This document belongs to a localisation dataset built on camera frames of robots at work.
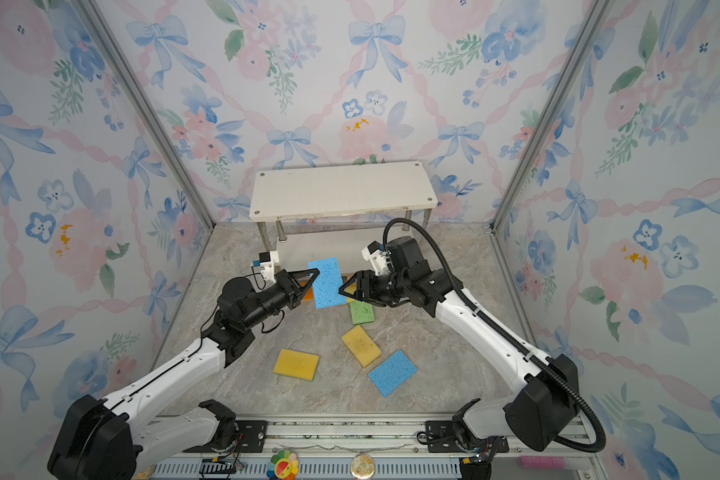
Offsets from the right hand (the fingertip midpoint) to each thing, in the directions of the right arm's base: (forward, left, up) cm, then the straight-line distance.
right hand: (345, 291), depth 72 cm
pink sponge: (+4, 0, +2) cm, 4 cm away
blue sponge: (+1, +4, +2) cm, 5 cm away
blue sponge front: (-11, -12, -24) cm, 29 cm away
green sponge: (+7, -3, -23) cm, 25 cm away
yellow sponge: (-4, -3, -24) cm, 24 cm away
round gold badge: (-33, -5, -25) cm, 41 cm away
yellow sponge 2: (-10, +14, -23) cm, 29 cm away
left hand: (+3, +6, +5) cm, 8 cm away
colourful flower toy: (-33, +14, -23) cm, 43 cm away
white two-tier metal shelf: (+24, +2, +9) cm, 26 cm away
